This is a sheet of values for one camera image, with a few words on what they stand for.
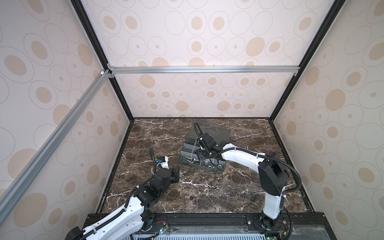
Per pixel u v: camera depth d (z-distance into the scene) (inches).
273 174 19.1
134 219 23.4
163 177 23.1
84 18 27.6
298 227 28.7
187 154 37.4
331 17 28.0
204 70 37.9
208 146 27.1
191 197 32.1
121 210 19.6
